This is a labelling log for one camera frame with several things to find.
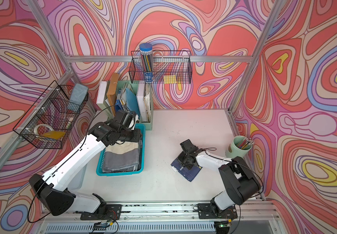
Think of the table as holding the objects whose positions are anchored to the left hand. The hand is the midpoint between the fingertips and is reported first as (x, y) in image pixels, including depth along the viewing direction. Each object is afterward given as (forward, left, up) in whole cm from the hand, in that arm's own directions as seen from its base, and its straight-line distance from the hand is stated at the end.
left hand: (141, 135), depth 75 cm
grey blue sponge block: (+21, +37, +10) cm, 44 cm away
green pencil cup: (0, -56, -11) cm, 57 cm away
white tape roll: (-3, +47, +9) cm, 48 cm away
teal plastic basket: (-13, +23, -16) cm, 31 cm away
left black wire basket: (+13, +49, +6) cm, 51 cm away
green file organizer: (+27, +16, -1) cm, 32 cm away
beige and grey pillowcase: (-4, +14, -18) cm, 23 cm away
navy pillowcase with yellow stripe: (-13, -27, -22) cm, 37 cm away
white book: (+27, +27, +6) cm, 39 cm away
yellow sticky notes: (+36, -15, +10) cm, 41 cm away
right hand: (-6, -21, -24) cm, 32 cm away
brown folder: (+23, +19, +7) cm, 31 cm away
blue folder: (+30, +10, -3) cm, 31 cm away
